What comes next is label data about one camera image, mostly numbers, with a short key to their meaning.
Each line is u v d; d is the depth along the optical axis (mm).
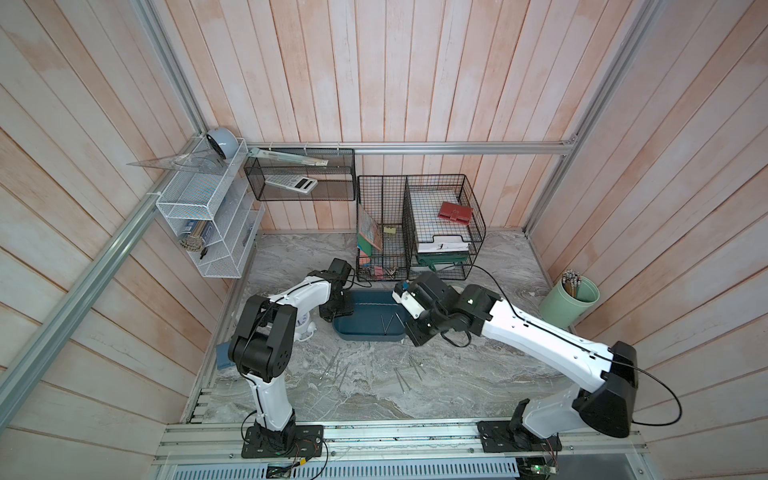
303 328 911
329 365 860
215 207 699
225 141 835
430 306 568
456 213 950
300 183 981
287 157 920
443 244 929
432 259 969
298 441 726
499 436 732
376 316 931
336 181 1072
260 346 493
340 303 803
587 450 722
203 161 860
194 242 768
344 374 839
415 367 858
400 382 831
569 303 837
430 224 949
